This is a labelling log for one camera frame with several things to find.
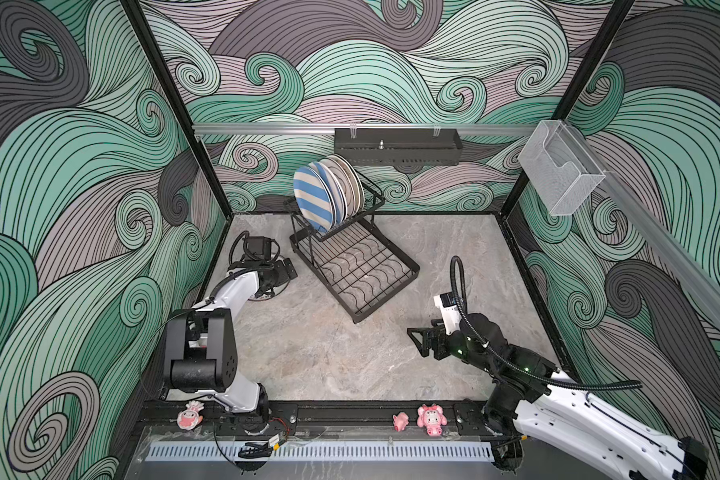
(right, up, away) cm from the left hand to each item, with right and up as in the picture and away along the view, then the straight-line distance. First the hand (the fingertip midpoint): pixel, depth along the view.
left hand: (281, 273), depth 93 cm
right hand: (+40, -12, -19) cm, 46 cm away
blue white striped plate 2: (+18, +23, -13) cm, 32 cm away
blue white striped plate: (+11, +23, -9) cm, 27 cm away
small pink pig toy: (+34, -34, -21) cm, 53 cm away
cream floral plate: (+24, +34, +5) cm, 41 cm away
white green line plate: (+23, +28, -12) cm, 38 cm away
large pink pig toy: (+42, -33, -21) cm, 58 cm away
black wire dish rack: (+24, +3, +11) cm, 27 cm away
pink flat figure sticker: (-17, -33, -21) cm, 43 cm away
